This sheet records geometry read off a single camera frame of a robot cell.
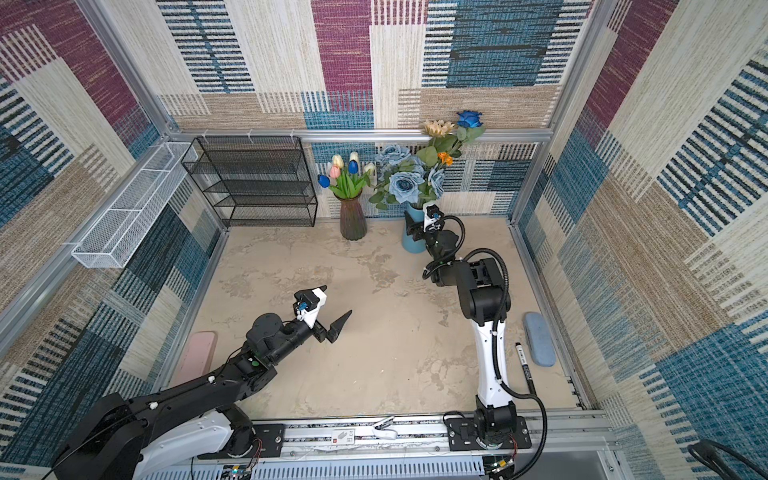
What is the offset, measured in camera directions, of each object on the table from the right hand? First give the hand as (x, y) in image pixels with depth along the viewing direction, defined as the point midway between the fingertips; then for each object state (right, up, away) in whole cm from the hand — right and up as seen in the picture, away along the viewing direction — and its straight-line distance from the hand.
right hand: (417, 206), depth 100 cm
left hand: (-23, -26, -24) cm, 42 cm away
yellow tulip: (-25, +13, -6) cm, 29 cm away
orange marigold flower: (+8, +13, -9) cm, 18 cm away
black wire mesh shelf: (-58, +11, +11) cm, 60 cm away
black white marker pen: (+29, -46, -15) cm, 56 cm away
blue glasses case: (+33, -41, -14) cm, 55 cm away
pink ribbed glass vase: (-22, -4, +8) cm, 24 cm away
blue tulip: (-30, +7, -6) cm, 31 cm away
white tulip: (-16, +14, +2) cm, 21 cm away
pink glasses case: (-63, -45, -15) cm, 79 cm away
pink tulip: (-25, +9, -9) cm, 28 cm away
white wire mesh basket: (-74, -11, -29) cm, 80 cm away
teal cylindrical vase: (-2, -12, +11) cm, 16 cm away
